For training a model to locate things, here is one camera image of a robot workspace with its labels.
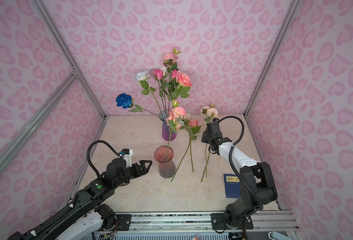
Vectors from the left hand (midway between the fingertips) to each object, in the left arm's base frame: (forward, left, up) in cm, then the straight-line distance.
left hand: (147, 162), depth 76 cm
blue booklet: (-7, -46, -18) cm, 50 cm away
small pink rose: (+10, -14, +19) cm, 26 cm away
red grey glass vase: (+3, -8, -15) cm, 18 cm away
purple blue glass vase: (+30, -6, +3) cm, 30 cm away
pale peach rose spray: (+34, -37, +1) cm, 50 cm away
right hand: (+20, -34, -3) cm, 39 cm away
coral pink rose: (+33, -26, -15) cm, 45 cm away
